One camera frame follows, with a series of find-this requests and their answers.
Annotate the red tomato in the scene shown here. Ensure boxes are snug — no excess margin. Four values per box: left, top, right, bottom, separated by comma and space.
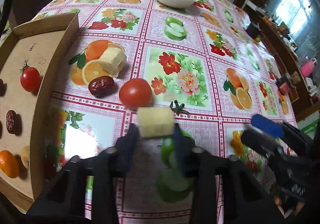
119, 78, 152, 110
20, 60, 41, 93

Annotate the large wrinkled red date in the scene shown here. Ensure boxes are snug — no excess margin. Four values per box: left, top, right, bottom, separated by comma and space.
6, 110, 20, 134

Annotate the dark plum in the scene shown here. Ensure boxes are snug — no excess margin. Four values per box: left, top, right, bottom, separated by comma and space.
0, 79, 5, 97
0, 122, 3, 138

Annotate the green tomato stem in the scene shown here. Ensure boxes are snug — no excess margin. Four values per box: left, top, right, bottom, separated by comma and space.
169, 100, 190, 116

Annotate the floral fruit pattern tablecloth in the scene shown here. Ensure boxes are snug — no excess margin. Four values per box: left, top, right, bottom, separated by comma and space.
36, 0, 295, 190

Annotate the wooden shelf with clutter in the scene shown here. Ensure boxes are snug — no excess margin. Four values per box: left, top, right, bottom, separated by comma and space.
234, 0, 319, 122

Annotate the dark cup on table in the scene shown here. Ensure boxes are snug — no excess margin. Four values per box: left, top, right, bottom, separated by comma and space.
245, 22, 261, 39

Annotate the large orange mandarin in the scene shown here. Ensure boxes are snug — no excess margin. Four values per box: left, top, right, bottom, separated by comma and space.
0, 150, 20, 178

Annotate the window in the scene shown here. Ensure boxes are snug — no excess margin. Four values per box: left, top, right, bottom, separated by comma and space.
274, 0, 313, 37

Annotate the cardboard tray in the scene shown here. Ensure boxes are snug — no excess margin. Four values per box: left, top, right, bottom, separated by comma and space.
1, 12, 79, 211

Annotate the dark plum in tray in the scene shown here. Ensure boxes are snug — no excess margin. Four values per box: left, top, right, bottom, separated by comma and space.
0, 79, 5, 97

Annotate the black cable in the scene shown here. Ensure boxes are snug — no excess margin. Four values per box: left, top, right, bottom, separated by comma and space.
0, 0, 16, 37

